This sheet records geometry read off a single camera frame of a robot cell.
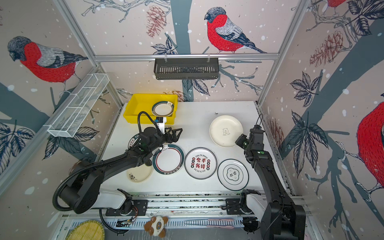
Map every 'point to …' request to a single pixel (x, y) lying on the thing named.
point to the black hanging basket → (189, 68)
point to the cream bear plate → (224, 130)
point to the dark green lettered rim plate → (133, 140)
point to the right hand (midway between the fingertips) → (239, 137)
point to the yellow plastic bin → (139, 102)
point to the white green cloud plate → (233, 174)
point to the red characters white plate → (200, 163)
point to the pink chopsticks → (206, 222)
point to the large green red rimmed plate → (168, 159)
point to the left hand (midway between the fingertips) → (177, 129)
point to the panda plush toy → (156, 227)
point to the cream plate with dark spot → (140, 174)
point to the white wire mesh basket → (66, 125)
